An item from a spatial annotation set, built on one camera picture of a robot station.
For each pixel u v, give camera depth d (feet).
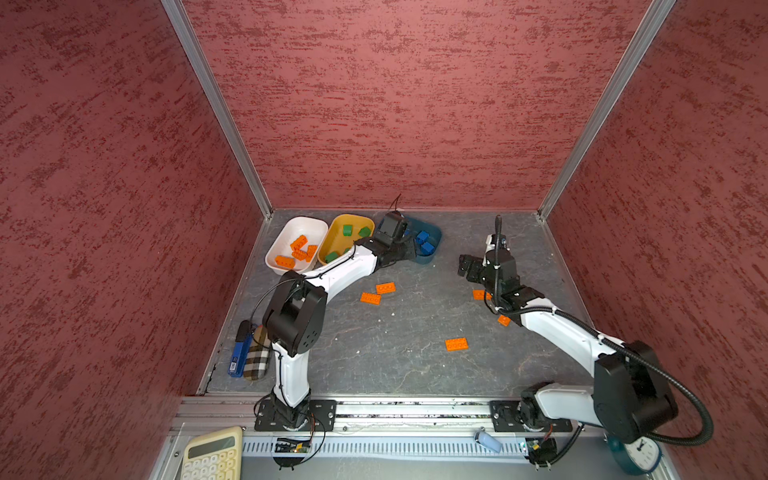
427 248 3.45
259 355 2.58
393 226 2.34
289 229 3.60
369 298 3.11
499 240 2.47
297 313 1.63
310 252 3.42
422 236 3.61
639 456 2.16
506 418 2.41
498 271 2.11
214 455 2.20
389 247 2.34
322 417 2.43
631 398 1.37
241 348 2.68
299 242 3.53
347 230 3.71
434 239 3.61
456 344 2.80
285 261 3.40
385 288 3.20
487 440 2.25
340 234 3.71
